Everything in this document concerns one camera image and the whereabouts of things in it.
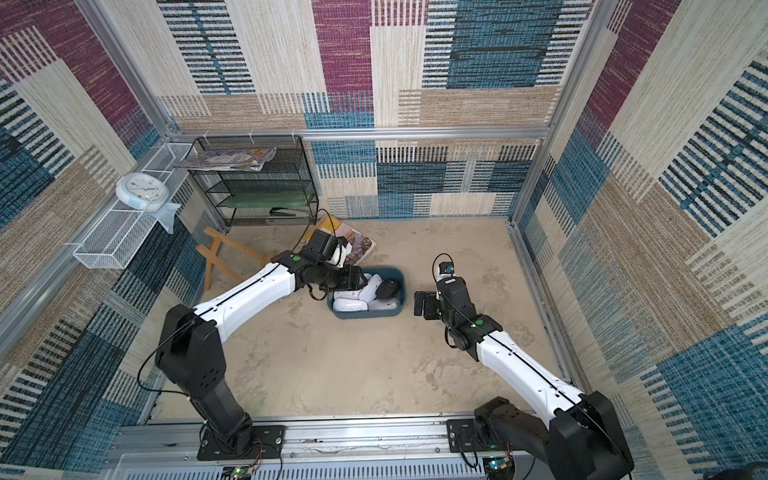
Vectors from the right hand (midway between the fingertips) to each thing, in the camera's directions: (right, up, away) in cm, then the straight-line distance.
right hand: (430, 290), depth 85 cm
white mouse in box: (-25, -3, +11) cm, 28 cm away
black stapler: (-49, +25, +24) cm, 60 cm away
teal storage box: (-15, -7, +11) cm, 20 cm away
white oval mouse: (-24, -6, +10) cm, 26 cm away
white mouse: (-18, -2, +11) cm, 21 cm away
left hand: (-21, +3, +2) cm, 21 cm away
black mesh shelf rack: (-52, +32, +29) cm, 67 cm away
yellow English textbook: (-22, +13, +27) cm, 37 cm away
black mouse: (-12, -1, +13) cm, 17 cm away
